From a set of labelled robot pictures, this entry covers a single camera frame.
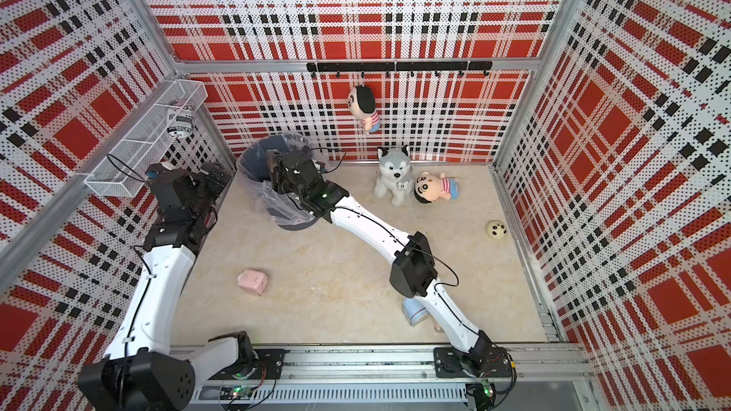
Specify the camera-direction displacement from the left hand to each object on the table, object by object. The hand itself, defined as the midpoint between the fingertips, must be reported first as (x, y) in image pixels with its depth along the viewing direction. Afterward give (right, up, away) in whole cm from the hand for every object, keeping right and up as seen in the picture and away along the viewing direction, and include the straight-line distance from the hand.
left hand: (221, 173), depth 75 cm
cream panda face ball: (+82, -18, +21) cm, 87 cm away
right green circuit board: (+68, -52, -8) cm, 86 cm away
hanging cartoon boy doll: (+37, +23, +16) cm, 46 cm away
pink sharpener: (+5, -31, +7) cm, 32 cm away
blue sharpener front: (+52, -37, 0) cm, 64 cm away
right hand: (+12, +5, +1) cm, 13 cm away
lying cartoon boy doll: (+60, -4, +29) cm, 67 cm away
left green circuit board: (+8, -54, -6) cm, 55 cm away
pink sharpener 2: (+58, -43, +3) cm, 72 cm away
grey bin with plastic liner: (+2, +2, +16) cm, 16 cm away
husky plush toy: (+48, 0, +22) cm, 53 cm away
